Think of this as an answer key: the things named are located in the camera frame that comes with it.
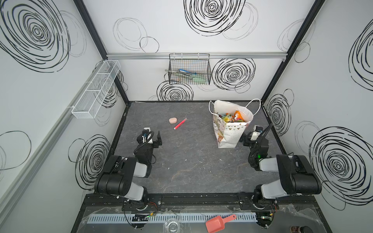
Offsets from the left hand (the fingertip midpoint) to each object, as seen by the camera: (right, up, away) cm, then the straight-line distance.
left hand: (150, 132), depth 88 cm
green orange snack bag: (+54, +9, 0) cm, 54 cm away
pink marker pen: (+17, +4, +17) cm, 25 cm away
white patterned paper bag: (+47, +7, -5) cm, 48 cm away
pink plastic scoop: (+37, -41, -20) cm, 59 cm away
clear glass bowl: (+15, -43, -19) cm, 49 cm away
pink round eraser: (+12, +6, +18) cm, 23 cm away
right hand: (+62, -1, +3) cm, 62 cm away
